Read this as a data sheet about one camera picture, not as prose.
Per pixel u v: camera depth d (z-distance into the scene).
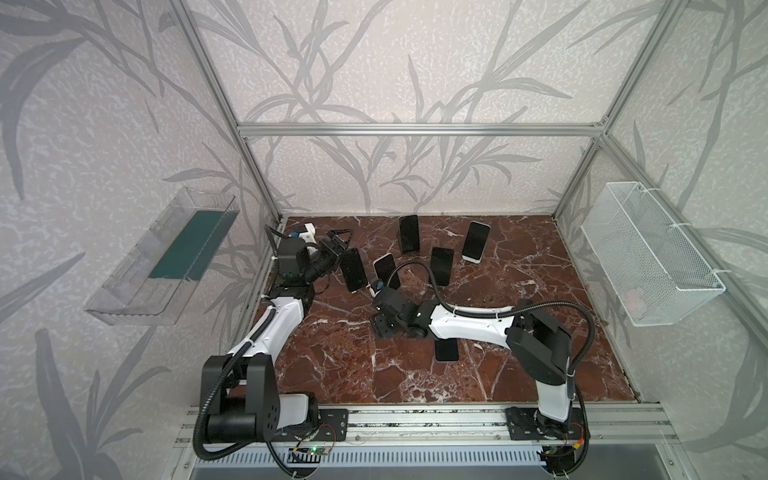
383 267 0.89
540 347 0.47
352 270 1.00
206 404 0.38
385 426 0.75
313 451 0.71
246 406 0.41
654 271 0.63
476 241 1.04
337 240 0.74
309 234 0.77
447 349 0.87
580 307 0.96
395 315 0.67
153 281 0.64
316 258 0.71
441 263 0.96
